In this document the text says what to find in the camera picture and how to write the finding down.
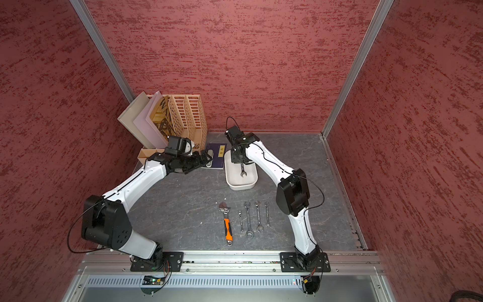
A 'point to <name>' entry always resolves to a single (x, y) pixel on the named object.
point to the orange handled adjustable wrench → (225, 207)
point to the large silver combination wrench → (249, 234)
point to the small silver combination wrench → (241, 221)
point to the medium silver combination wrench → (260, 227)
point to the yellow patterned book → (164, 118)
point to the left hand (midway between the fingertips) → (204, 165)
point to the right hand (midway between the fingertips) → (240, 161)
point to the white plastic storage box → (233, 170)
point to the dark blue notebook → (219, 150)
